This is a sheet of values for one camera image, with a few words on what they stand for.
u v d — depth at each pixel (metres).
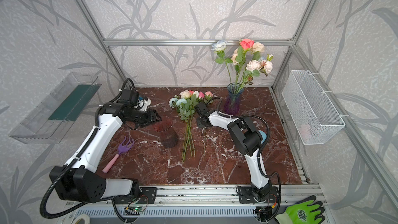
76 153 0.42
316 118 0.61
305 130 0.73
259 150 0.55
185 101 1.05
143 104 0.67
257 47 0.81
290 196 0.76
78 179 0.38
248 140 0.55
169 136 0.93
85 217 0.68
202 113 0.79
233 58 0.86
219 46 0.81
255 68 0.79
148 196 0.73
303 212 0.68
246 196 0.73
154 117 0.69
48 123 0.64
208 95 1.12
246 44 0.80
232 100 0.97
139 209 0.70
